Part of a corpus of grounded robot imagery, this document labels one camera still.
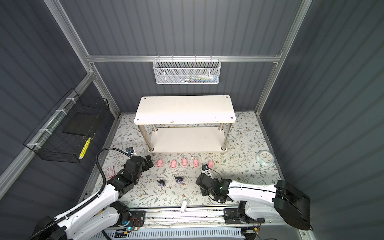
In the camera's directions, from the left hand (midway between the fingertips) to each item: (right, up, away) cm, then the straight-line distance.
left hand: (143, 158), depth 84 cm
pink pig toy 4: (+30, -4, +7) cm, 31 cm away
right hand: (+35, -15, 0) cm, 38 cm away
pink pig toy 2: (+16, -5, +7) cm, 18 cm away
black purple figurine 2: (+21, -11, -2) cm, 24 cm away
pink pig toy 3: (+23, -4, +8) cm, 24 cm away
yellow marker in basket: (-22, +6, -17) cm, 28 cm away
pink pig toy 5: (+39, -5, +7) cm, 40 cm away
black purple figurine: (+11, -13, -3) cm, 17 cm away
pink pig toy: (+8, -5, +7) cm, 11 cm away
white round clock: (+73, -1, +9) cm, 74 cm away
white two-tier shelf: (+25, +21, +29) cm, 43 cm away
